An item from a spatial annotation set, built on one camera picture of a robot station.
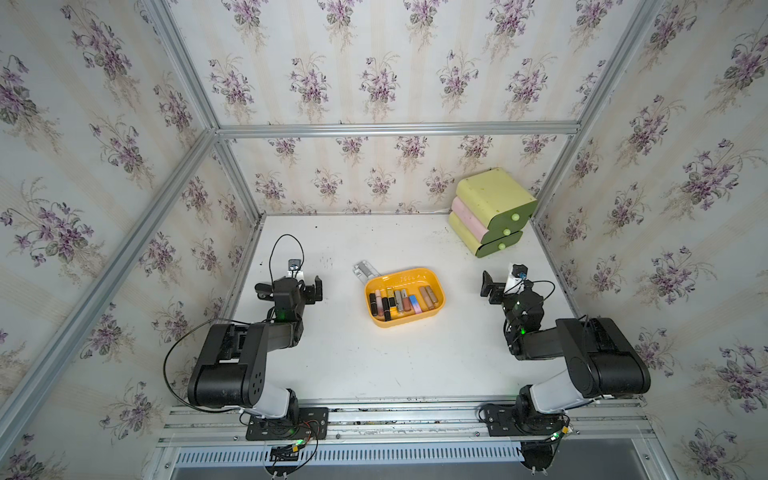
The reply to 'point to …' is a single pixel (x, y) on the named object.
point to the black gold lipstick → (390, 294)
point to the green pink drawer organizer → (490, 211)
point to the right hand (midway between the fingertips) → (504, 273)
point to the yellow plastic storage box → (411, 281)
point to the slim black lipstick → (386, 307)
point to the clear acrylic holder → (364, 271)
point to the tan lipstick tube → (431, 294)
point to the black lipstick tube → (373, 302)
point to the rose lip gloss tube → (406, 301)
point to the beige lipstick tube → (425, 297)
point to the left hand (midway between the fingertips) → (303, 278)
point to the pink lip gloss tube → (379, 303)
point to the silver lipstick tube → (399, 301)
